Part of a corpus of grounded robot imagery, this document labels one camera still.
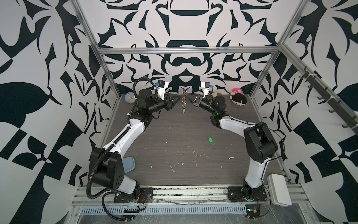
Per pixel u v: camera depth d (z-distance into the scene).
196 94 0.76
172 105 0.70
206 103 0.75
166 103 0.67
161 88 0.67
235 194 0.74
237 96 1.10
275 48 0.92
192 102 0.77
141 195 0.73
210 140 0.94
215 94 1.19
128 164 0.82
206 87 0.76
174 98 0.72
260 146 0.51
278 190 0.72
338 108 0.55
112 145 0.45
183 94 0.78
